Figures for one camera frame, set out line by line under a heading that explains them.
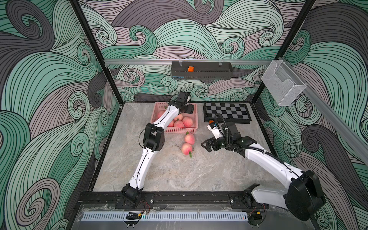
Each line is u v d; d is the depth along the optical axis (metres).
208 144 0.72
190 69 0.88
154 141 0.66
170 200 0.75
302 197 0.39
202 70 0.97
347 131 0.54
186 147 0.88
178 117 1.03
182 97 0.85
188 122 1.00
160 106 1.14
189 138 0.92
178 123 0.98
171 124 1.00
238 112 1.09
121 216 0.70
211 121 1.06
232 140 0.62
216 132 0.73
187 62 0.92
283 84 0.78
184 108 0.90
